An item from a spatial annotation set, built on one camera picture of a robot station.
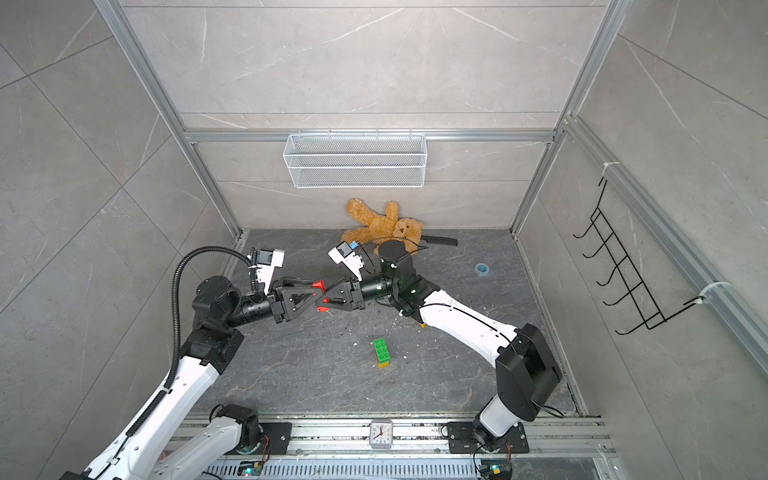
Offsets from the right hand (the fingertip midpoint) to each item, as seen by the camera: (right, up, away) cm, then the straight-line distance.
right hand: (324, 304), depth 64 cm
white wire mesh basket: (+3, +43, +37) cm, 57 cm away
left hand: (0, +3, -2) cm, 4 cm away
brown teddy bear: (+11, +21, +47) cm, 53 cm away
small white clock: (+12, -34, +9) cm, 37 cm away
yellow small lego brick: (+12, -22, +22) cm, 33 cm away
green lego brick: (+12, -15, +16) cm, 25 cm away
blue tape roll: (+48, +6, +44) cm, 65 cm away
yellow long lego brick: (+21, -3, -6) cm, 22 cm away
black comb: (+34, +17, +55) cm, 67 cm away
